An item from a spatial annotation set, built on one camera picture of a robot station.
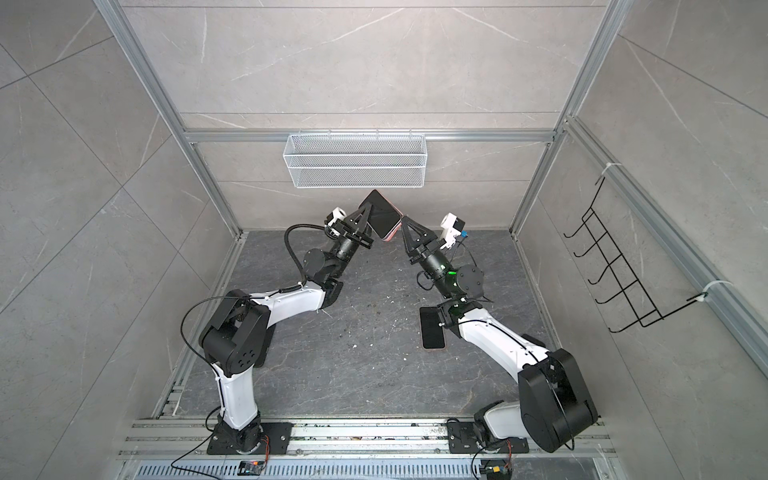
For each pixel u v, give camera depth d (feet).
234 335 1.65
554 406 1.35
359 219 2.32
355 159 3.27
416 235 2.15
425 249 1.96
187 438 2.45
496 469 2.30
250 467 2.31
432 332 2.99
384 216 2.24
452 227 2.12
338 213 2.54
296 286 2.09
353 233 2.31
